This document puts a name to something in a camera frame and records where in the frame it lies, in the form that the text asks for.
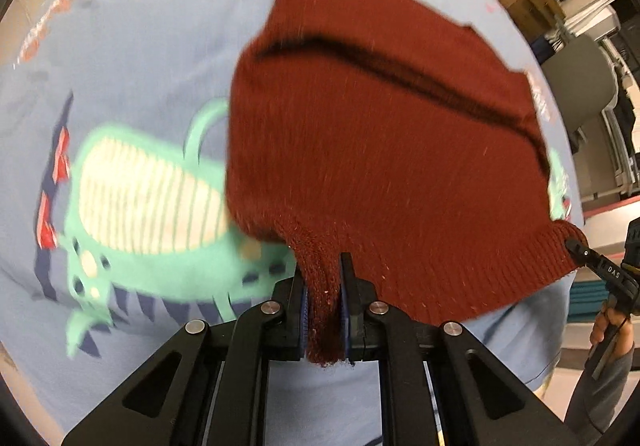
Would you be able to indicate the grey chair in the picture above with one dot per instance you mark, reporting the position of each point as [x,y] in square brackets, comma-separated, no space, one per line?
[580,86]

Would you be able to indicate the person's right hand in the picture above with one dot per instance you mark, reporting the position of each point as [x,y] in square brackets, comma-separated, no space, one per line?
[622,341]

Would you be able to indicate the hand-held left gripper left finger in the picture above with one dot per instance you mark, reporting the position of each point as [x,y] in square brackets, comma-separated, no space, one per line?
[302,308]

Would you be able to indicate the blue printed bed sheet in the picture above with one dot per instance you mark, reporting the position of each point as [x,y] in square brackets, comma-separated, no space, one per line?
[150,51]

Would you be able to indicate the pink frame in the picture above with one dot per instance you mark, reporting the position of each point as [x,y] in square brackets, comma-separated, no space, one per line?
[612,211]

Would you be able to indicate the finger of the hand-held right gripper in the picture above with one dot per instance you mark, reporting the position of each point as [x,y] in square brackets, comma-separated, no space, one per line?
[600,263]

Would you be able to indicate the dark red knit sweater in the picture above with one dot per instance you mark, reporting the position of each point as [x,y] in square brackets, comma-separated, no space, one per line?
[380,126]

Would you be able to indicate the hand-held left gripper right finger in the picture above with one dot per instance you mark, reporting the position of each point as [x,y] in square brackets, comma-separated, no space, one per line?
[346,311]

